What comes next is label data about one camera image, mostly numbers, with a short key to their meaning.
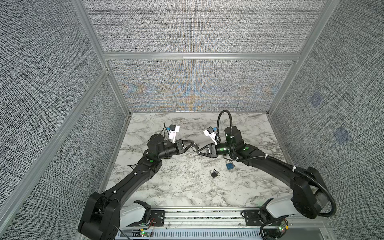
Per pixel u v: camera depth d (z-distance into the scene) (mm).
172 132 702
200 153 732
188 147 720
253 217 720
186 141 721
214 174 879
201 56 881
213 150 664
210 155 689
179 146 662
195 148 731
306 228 748
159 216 739
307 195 409
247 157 582
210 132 702
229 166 900
